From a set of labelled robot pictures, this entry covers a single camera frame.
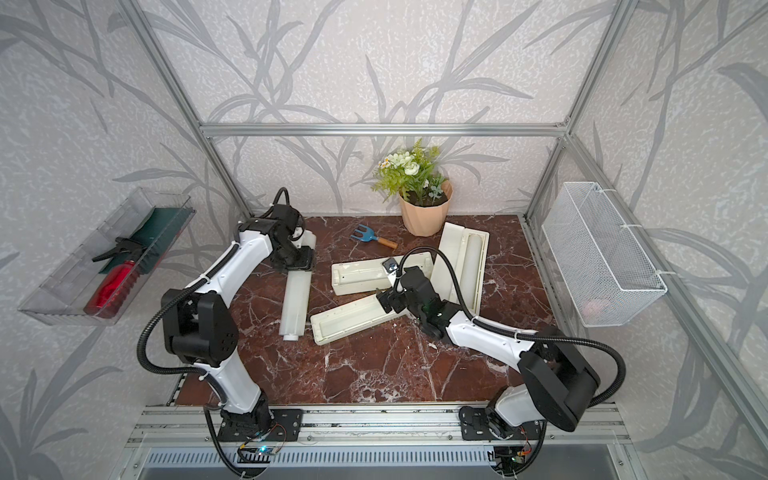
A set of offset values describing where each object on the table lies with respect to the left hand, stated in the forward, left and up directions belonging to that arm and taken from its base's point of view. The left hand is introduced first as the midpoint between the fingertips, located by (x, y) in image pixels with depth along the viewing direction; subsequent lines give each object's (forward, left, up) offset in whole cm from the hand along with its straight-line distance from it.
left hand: (305, 264), depth 89 cm
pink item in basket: (-19, -75, +9) cm, 78 cm away
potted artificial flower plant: (+30, -37, +4) cm, 48 cm away
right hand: (-5, -26, +2) cm, 27 cm away
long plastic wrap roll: (-12, +1, -3) cm, 12 cm away
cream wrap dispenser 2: (+10, -52, -6) cm, 53 cm away
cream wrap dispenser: (-10, -18, -13) cm, 24 cm away
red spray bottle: (-22, +28, +22) cm, 42 cm away
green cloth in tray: (-4, +31, +18) cm, 37 cm away
